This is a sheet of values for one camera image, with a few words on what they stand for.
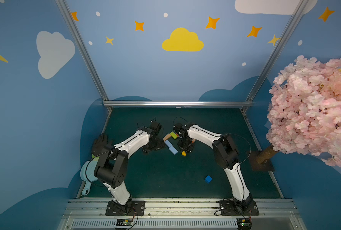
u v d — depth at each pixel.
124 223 0.72
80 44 0.82
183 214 0.74
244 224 0.73
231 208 0.75
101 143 0.99
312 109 0.45
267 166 0.90
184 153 0.94
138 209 0.75
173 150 0.96
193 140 0.80
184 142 0.83
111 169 0.46
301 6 0.69
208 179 0.83
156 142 0.84
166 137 1.03
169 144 0.99
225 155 0.57
